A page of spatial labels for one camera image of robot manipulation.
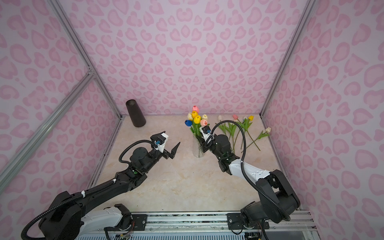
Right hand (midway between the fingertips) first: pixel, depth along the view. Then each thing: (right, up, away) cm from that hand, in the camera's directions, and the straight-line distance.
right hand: (199, 133), depth 82 cm
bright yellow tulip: (-3, +9, -10) cm, 14 cm away
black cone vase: (-45, +11, +26) cm, 53 cm away
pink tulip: (-2, +12, -8) cm, 15 cm away
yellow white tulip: (-5, +9, -4) cm, 11 cm away
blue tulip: (-6, +5, -7) cm, 10 cm away
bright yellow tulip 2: (-2, +3, -9) cm, 9 cm away
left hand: (-14, -1, -7) cm, 16 cm away
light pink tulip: (+2, +5, -14) cm, 15 cm away
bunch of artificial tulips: (+23, +2, +28) cm, 36 cm away
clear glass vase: (-1, -11, +11) cm, 16 cm away
